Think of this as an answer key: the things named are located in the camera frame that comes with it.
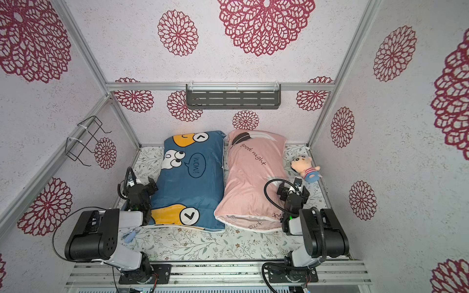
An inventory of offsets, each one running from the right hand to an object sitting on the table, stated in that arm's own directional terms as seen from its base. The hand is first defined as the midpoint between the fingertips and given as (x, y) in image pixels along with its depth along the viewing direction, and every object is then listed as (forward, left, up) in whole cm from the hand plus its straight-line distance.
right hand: (294, 182), depth 89 cm
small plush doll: (+14, -8, -4) cm, 17 cm away
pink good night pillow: (+12, +20, +4) cm, 23 cm away
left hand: (-1, +76, 0) cm, 76 cm away
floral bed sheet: (-27, +59, -10) cm, 66 cm away
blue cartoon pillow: (-6, +51, -2) cm, 52 cm away
